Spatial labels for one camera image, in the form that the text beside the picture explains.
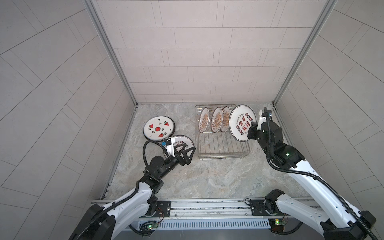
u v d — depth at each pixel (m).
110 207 0.44
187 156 0.66
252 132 0.63
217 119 0.96
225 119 0.98
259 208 0.71
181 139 0.94
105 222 0.40
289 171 0.47
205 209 0.72
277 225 0.68
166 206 0.72
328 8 0.71
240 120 0.78
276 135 0.51
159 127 0.99
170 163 0.59
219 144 0.93
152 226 0.65
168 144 0.66
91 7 0.71
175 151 0.74
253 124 0.71
